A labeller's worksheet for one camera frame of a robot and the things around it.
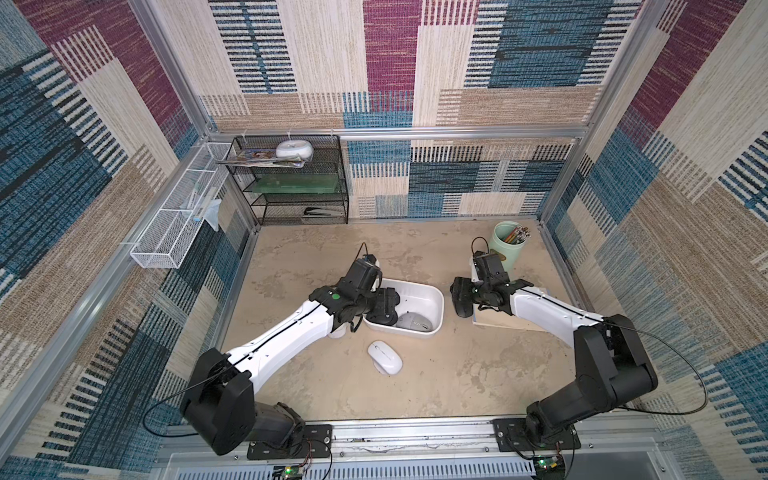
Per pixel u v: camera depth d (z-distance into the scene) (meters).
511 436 0.73
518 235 0.94
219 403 0.41
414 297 0.98
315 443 0.73
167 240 0.91
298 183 0.94
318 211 1.11
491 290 0.70
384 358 0.85
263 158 0.92
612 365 0.45
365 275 0.63
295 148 0.90
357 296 0.62
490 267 0.72
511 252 0.97
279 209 1.19
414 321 0.90
